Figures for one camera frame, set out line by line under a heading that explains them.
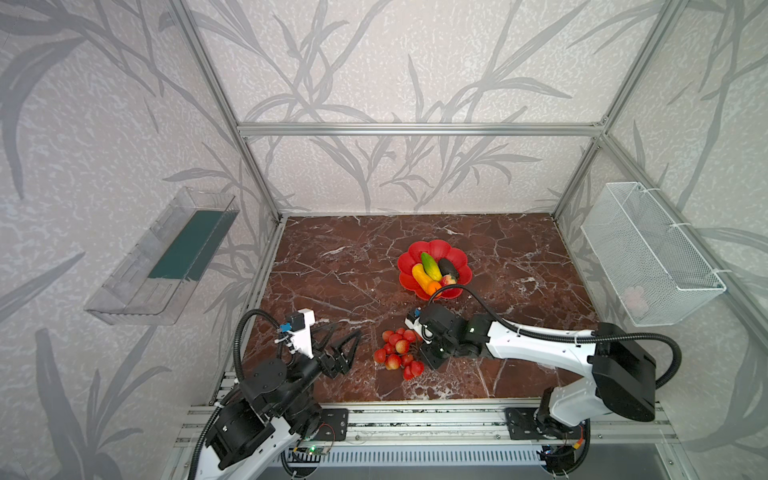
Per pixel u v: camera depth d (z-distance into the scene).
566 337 0.48
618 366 0.42
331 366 0.57
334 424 0.74
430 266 1.01
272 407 0.49
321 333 0.65
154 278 0.64
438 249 1.05
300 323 0.57
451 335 0.62
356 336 0.61
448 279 0.96
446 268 1.00
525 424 0.73
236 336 0.46
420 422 0.75
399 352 0.80
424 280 0.96
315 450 0.71
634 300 0.73
